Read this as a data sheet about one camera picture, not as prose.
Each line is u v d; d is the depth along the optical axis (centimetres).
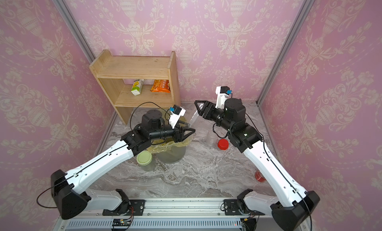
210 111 56
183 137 61
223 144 95
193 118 64
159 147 67
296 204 37
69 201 38
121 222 72
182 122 67
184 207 76
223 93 57
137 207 75
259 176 84
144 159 77
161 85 95
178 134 59
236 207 73
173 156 79
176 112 58
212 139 97
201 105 62
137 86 95
